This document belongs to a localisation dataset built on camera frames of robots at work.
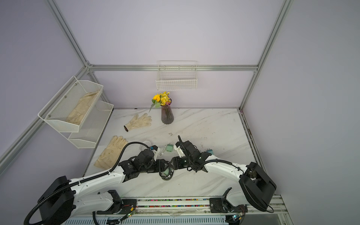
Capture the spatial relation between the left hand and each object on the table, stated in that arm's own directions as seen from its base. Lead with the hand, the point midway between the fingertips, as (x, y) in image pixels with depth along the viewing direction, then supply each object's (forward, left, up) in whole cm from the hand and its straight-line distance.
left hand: (166, 167), depth 81 cm
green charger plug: (+16, -1, -6) cm, 17 cm away
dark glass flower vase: (+40, +2, +3) cm, 40 cm away
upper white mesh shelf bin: (+24, +55, +24) cm, 65 cm away
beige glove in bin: (+21, +49, +24) cm, 58 cm away
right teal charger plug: (+14, -29, -7) cm, 33 cm away
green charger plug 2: (-3, 0, -1) cm, 3 cm away
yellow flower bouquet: (+40, +3, +18) cm, 44 cm away
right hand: (+1, -5, +1) cm, 5 cm away
